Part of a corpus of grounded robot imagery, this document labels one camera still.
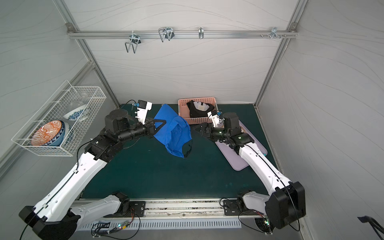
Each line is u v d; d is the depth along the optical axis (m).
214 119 0.70
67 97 0.73
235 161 0.90
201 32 0.75
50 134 0.61
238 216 0.66
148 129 0.55
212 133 0.66
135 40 0.78
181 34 0.80
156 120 0.62
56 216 0.38
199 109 1.11
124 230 0.68
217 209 0.75
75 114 0.64
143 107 0.56
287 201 0.39
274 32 0.76
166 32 0.76
